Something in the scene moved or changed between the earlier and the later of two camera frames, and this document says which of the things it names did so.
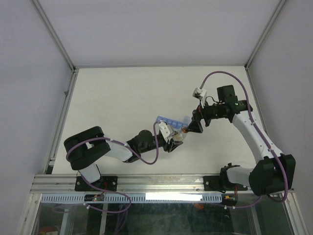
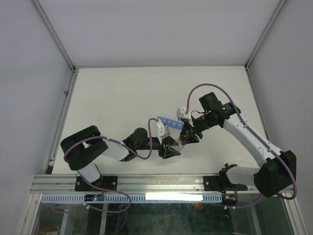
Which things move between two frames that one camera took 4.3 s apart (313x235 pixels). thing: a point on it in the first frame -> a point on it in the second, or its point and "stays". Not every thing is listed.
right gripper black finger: (195, 126) -> (190, 137)
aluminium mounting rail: (127, 183) stays
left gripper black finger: (173, 145) -> (169, 152)
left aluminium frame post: (53, 33) stays
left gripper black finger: (175, 132) -> (171, 142)
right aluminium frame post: (264, 34) stays
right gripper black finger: (195, 113) -> (186, 129)
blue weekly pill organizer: (173, 123) stays
